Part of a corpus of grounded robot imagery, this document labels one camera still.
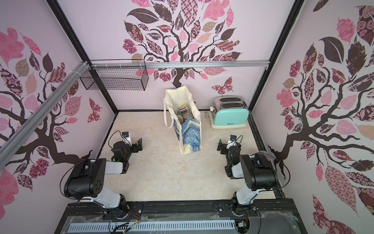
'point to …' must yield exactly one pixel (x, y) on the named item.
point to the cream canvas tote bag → (181, 110)
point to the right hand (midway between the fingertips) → (228, 139)
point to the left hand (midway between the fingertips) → (135, 141)
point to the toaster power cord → (207, 114)
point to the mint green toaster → (229, 111)
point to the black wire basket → (128, 75)
